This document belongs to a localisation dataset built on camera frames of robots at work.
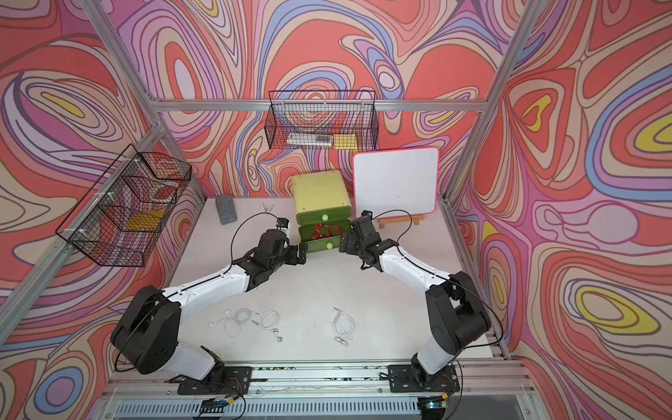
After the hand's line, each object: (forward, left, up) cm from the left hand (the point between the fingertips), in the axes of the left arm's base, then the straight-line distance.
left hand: (298, 244), depth 89 cm
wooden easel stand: (+18, -45, -7) cm, 49 cm away
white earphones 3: (-23, -15, -13) cm, 30 cm away
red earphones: (+7, -14, -3) cm, 16 cm away
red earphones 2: (+10, -6, -4) cm, 13 cm away
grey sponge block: (+26, +36, -10) cm, 46 cm away
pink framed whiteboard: (+27, -37, +5) cm, 46 cm away
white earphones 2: (-21, +9, -14) cm, 27 cm away
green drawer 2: (+2, -11, -1) cm, 12 cm away
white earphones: (-23, +21, -14) cm, 34 cm away
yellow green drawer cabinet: (+14, -7, +9) cm, 18 cm away
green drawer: (+8, -10, +7) cm, 14 cm away
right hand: (+1, -20, -3) cm, 20 cm away
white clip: (+26, +20, -10) cm, 35 cm away
